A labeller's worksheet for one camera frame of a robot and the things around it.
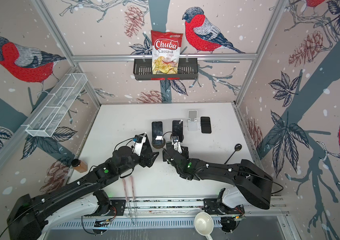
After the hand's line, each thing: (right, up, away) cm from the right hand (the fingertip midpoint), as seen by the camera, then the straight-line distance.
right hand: (169, 152), depth 84 cm
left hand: (-9, +3, -9) cm, 13 cm away
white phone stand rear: (+16, +15, +23) cm, 32 cm away
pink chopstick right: (-19, -24, -7) cm, 31 cm away
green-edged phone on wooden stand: (-8, +11, +9) cm, 16 cm away
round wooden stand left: (-8, +1, +11) cm, 14 cm away
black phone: (+26, +12, +23) cm, 37 cm away
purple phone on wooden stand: (+5, +11, +11) cm, 17 cm away
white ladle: (+17, -30, -14) cm, 37 cm away
